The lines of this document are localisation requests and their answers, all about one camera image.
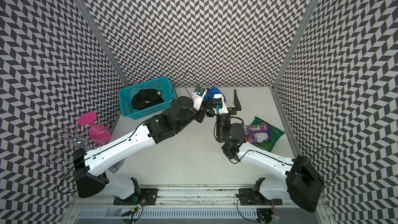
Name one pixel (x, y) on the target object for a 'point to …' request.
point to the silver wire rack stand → (85, 139)
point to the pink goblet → (99, 134)
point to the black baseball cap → (145, 98)
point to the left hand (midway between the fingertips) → (203, 103)
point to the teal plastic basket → (162, 84)
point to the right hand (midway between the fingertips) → (224, 93)
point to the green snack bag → (275, 134)
